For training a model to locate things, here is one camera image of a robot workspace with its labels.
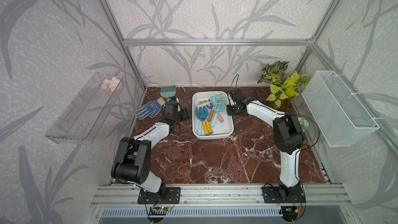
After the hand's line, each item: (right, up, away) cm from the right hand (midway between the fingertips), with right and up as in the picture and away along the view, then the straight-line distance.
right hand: (229, 109), depth 100 cm
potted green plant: (+31, +14, -10) cm, 35 cm away
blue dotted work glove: (-54, 0, +8) cm, 55 cm away
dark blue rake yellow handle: (-18, -2, +2) cm, 19 cm away
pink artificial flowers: (-62, +14, -23) cm, 67 cm away
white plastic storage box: (-7, -12, -3) cm, 14 cm away
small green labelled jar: (+43, -8, -9) cm, 45 cm away
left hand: (-27, -1, -7) cm, 28 cm away
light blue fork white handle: (-6, +4, +8) cm, 11 cm away
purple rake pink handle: (-13, +1, +6) cm, 15 cm away
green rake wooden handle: (-12, -3, +2) cm, 13 cm away
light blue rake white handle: (-10, -8, -2) cm, 13 cm away
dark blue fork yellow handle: (-18, -3, +2) cm, 18 cm away
